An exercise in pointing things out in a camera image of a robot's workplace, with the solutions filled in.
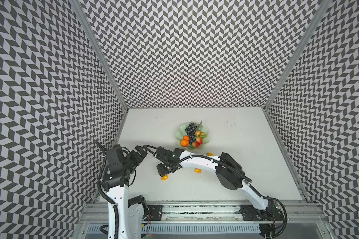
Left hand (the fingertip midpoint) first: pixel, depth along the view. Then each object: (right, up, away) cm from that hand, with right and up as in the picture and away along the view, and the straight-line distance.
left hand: (142, 154), depth 76 cm
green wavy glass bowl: (+32, +10, +21) cm, 40 cm away
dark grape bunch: (+26, +11, +20) cm, 34 cm away
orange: (+23, +6, +23) cm, 33 cm away
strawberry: (+31, +5, +20) cm, 37 cm away
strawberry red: (+29, +2, +20) cm, 35 cm away
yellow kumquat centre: (+29, -12, +9) cm, 32 cm away
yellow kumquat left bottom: (+11, -14, +6) cm, 19 cm away
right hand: (+9, -13, +10) cm, 19 cm away
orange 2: (+21, +3, +16) cm, 27 cm away
